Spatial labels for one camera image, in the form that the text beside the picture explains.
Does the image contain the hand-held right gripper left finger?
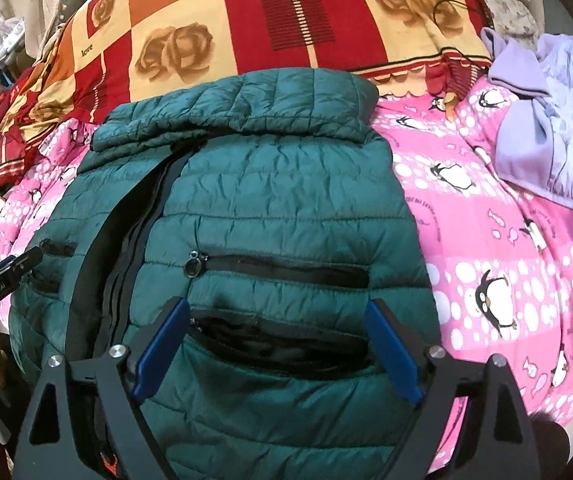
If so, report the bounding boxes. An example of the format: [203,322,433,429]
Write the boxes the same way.
[14,297,192,480]

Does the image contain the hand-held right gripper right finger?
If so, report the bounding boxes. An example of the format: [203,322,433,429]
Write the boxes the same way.
[364,298,538,480]

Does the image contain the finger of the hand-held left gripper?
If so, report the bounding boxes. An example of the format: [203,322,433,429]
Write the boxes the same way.
[12,247,45,277]

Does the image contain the dark green puffer jacket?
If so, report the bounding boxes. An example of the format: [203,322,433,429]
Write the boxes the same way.
[8,67,443,480]

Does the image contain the pink penguin print blanket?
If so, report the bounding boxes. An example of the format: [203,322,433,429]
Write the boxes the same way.
[0,80,573,476]

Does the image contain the clear plastic bag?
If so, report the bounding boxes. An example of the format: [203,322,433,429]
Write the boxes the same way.
[0,7,27,61]

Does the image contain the white curtain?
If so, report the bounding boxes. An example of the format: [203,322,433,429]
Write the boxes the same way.
[19,0,98,63]

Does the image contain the lavender fleece garment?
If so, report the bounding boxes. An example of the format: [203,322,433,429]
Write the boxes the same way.
[481,27,573,273]

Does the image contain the red orange rose print quilt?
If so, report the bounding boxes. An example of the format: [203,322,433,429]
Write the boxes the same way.
[0,0,494,193]

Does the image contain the floral print pillow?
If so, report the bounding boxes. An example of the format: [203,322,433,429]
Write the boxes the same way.
[481,0,539,51]

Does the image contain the black cable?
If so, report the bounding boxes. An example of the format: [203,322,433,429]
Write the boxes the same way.
[431,0,493,67]

